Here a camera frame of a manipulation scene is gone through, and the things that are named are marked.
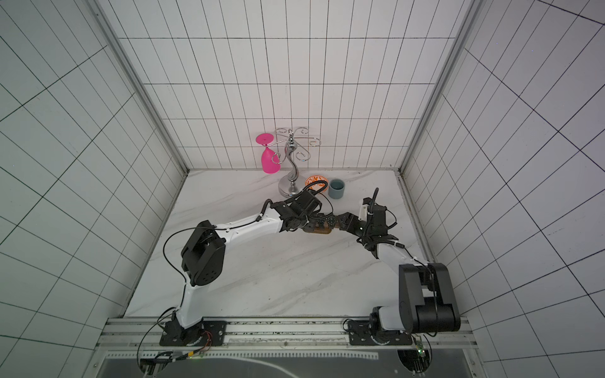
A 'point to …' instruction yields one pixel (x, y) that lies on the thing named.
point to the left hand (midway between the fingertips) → (305, 222)
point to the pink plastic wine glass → (270, 161)
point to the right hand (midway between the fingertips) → (345, 215)
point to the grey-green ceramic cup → (336, 187)
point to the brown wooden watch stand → (324, 230)
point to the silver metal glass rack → (292, 184)
